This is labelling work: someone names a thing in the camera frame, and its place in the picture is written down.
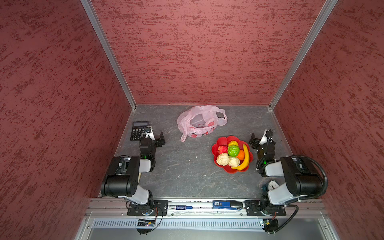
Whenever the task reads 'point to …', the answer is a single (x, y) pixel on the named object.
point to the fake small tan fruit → (234, 162)
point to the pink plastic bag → (200, 120)
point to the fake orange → (241, 155)
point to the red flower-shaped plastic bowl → (224, 141)
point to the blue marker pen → (180, 207)
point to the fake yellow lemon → (233, 143)
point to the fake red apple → (222, 149)
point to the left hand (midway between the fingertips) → (155, 135)
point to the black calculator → (138, 130)
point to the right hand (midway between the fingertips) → (258, 136)
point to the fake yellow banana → (246, 161)
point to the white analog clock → (272, 184)
